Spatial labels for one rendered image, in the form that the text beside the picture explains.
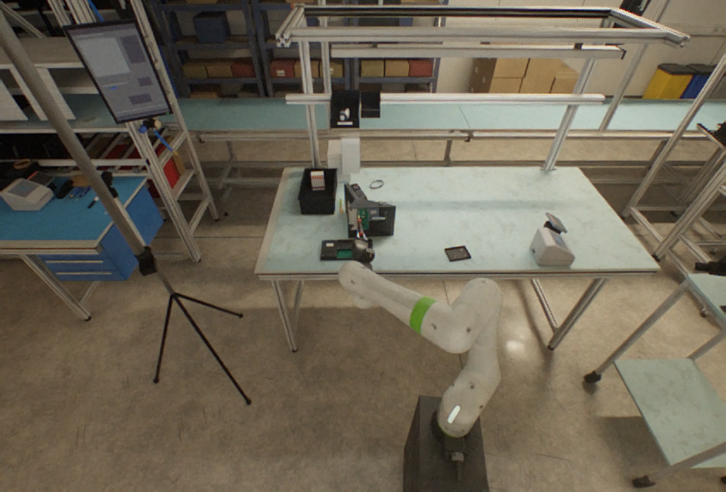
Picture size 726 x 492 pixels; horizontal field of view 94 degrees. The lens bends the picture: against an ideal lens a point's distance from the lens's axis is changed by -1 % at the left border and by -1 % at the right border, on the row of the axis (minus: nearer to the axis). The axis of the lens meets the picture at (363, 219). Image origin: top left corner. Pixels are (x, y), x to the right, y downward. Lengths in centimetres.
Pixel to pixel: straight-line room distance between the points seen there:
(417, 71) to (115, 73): 391
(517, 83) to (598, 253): 330
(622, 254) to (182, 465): 263
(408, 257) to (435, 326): 75
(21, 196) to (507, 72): 473
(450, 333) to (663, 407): 179
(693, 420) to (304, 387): 218
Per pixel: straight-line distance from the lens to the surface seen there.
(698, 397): 282
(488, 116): 338
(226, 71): 552
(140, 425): 275
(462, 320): 105
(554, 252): 186
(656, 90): 705
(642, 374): 271
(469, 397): 138
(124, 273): 265
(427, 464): 155
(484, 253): 186
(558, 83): 527
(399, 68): 521
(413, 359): 258
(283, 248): 183
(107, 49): 214
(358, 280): 122
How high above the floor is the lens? 230
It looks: 42 degrees down
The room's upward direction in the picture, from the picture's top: straight up
